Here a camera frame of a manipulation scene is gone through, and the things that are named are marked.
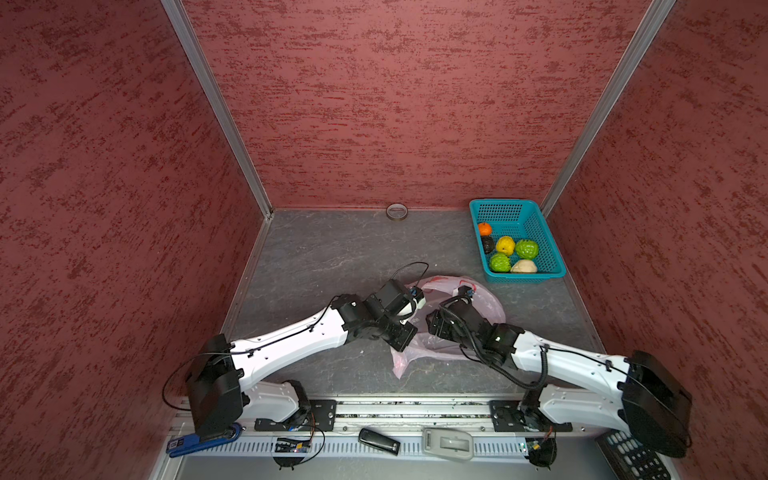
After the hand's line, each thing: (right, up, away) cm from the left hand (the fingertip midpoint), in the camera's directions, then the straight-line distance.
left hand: (408, 342), depth 74 cm
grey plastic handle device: (+9, -22, -5) cm, 25 cm away
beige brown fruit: (+40, +17, +23) cm, 49 cm away
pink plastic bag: (+8, +12, +5) cm, 16 cm away
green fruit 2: (+33, +19, +25) cm, 45 cm away
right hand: (+8, +1, +8) cm, 11 cm away
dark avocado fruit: (+30, +25, +29) cm, 48 cm away
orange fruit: (+31, +30, +36) cm, 57 cm away
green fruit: (+43, +23, +28) cm, 56 cm away
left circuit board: (-30, -25, -2) cm, 39 cm away
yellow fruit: (+36, +24, +29) cm, 52 cm away
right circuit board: (+33, -26, -3) cm, 42 cm away
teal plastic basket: (+46, +34, +41) cm, 71 cm away
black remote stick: (-7, -22, -5) cm, 23 cm away
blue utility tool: (-53, -21, -8) cm, 58 cm away
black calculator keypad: (+50, -24, -8) cm, 56 cm away
